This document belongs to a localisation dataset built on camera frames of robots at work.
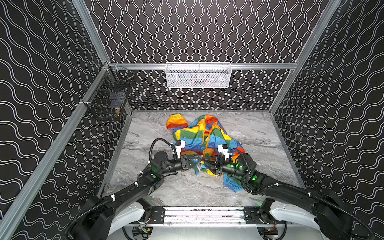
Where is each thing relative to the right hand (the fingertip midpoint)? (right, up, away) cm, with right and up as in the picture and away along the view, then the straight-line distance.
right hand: (202, 162), depth 69 cm
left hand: (+1, 0, -2) cm, 2 cm away
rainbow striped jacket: (+2, +9, +32) cm, 33 cm away
